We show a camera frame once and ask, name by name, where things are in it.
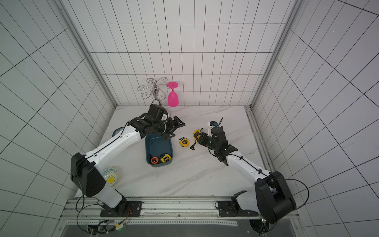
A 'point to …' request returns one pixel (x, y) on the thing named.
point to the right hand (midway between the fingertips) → (190, 136)
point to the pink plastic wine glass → (173, 98)
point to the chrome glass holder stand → (153, 89)
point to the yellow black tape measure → (167, 158)
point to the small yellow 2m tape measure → (184, 142)
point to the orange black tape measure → (154, 160)
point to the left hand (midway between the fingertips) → (179, 131)
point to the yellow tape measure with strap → (195, 132)
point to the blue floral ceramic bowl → (117, 130)
